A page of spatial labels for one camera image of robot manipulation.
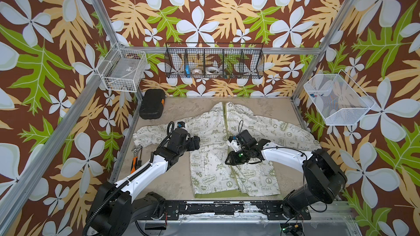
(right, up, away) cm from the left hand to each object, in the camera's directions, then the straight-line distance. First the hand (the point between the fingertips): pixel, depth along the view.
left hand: (194, 137), depth 86 cm
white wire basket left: (-38, +37, 0) cm, 53 cm away
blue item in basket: (-4, +37, +4) cm, 37 cm away
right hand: (+17, -13, -1) cm, 21 cm away
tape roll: (0, +38, +10) cm, 39 cm away
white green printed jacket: (+10, -20, -2) cm, 23 cm away
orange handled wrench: (-34, -13, +3) cm, 36 cm away
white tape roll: (+10, +39, +13) cm, 42 cm away
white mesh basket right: (+74, +19, -6) cm, 76 cm away
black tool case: (-33, +19, +29) cm, 48 cm away
